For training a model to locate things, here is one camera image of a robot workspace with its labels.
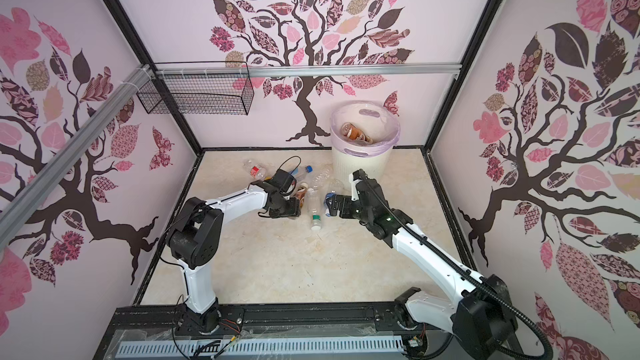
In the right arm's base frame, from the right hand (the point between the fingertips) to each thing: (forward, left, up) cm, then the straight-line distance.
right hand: (337, 199), depth 80 cm
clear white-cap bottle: (+23, +5, -17) cm, 29 cm away
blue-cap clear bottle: (+24, +15, -16) cm, 33 cm away
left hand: (+4, +17, -17) cm, 24 cm away
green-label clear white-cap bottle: (+12, +9, -16) cm, 22 cm away
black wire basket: (+43, +43, +16) cm, 63 cm away
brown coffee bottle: (+30, -7, +3) cm, 31 cm away
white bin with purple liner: (+35, -17, +5) cm, 39 cm away
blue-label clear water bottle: (+11, +2, -14) cm, 18 cm away
